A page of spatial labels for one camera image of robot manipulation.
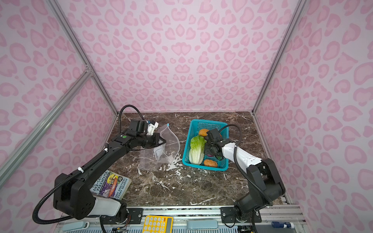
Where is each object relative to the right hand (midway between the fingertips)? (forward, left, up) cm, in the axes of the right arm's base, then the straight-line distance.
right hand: (210, 149), depth 90 cm
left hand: (-2, +25, +13) cm, 28 cm away
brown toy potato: (-8, 0, -2) cm, 9 cm away
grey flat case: (-39, +5, -2) cm, 39 cm away
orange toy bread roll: (+14, +4, -2) cm, 15 cm away
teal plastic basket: (+17, +11, 0) cm, 20 cm away
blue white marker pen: (-37, -32, -6) cm, 49 cm away
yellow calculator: (-39, +27, -5) cm, 47 cm away
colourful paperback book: (-21, +56, -5) cm, 60 cm away
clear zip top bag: (-5, +35, -3) cm, 35 cm away
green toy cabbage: (-4, +8, +1) cm, 9 cm away
